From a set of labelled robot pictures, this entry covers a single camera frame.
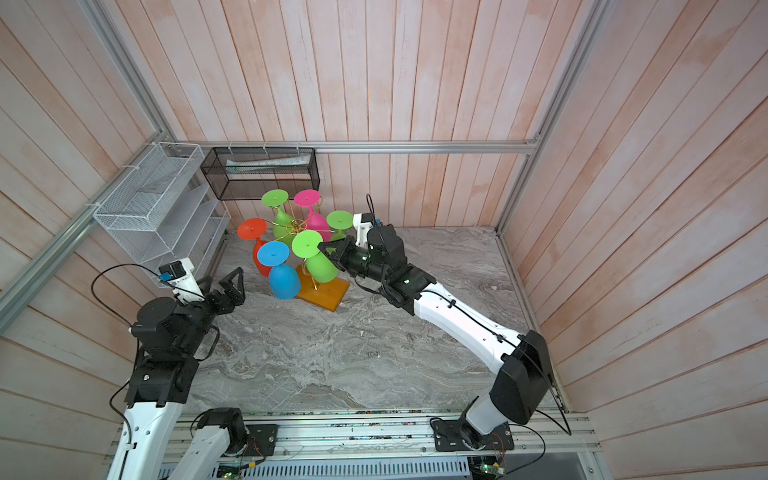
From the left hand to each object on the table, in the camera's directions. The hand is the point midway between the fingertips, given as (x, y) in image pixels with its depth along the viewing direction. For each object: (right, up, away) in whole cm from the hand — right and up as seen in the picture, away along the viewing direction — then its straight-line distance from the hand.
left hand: (229, 278), depth 68 cm
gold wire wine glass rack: (+17, -7, +33) cm, 38 cm away
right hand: (+20, +7, -1) cm, 21 cm away
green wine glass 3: (+5, +15, +22) cm, 27 cm away
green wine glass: (+19, +2, +8) cm, 21 cm away
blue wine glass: (+10, -1, +7) cm, 13 cm away
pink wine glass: (+15, +16, +19) cm, 29 cm away
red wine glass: (+3, +12, +7) cm, 14 cm away
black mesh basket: (-15, +34, +36) cm, 52 cm away
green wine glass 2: (+24, +15, +10) cm, 30 cm away
